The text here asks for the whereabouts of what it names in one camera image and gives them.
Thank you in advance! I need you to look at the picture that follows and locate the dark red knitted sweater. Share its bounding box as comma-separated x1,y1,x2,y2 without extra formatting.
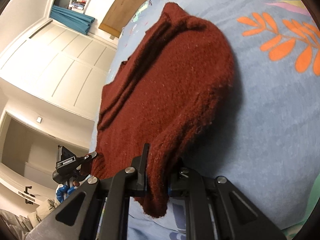
90,2,234,218

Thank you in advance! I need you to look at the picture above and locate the blue gloved hand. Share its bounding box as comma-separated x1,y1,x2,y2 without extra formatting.
55,180,80,203

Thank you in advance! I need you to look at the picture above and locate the white panelled wardrobe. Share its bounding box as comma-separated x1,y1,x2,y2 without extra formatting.
1,22,116,204

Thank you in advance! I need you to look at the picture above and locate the blue patterned bed cover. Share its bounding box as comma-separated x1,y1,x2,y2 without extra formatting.
107,0,319,239

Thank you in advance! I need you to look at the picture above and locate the teal curtain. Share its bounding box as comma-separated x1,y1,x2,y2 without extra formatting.
50,5,95,35

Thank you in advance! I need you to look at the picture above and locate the wooden headboard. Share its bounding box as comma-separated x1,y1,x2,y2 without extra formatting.
99,0,148,38

